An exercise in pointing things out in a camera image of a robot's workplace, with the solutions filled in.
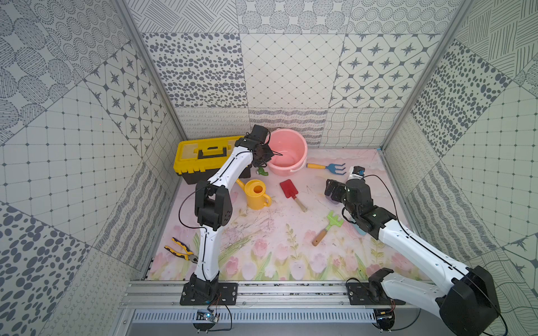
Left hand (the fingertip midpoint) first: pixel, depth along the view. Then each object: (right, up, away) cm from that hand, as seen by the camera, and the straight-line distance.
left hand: (268, 154), depth 96 cm
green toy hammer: (-5, -8, +13) cm, 16 cm away
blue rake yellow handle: (+34, -6, +18) cm, 39 cm away
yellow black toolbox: (-32, -3, -3) cm, 32 cm away
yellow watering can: (-6, -16, -7) cm, 18 cm away
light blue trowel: (+29, -25, -37) cm, 53 cm away
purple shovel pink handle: (+23, -17, -21) cm, 36 cm away
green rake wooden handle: (+29, -30, -3) cm, 42 cm away
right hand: (+28, -13, -14) cm, 34 cm away
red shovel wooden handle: (+11, -18, +6) cm, 22 cm away
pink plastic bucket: (+12, +4, +2) cm, 13 cm away
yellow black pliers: (-30, -41, -15) cm, 53 cm away
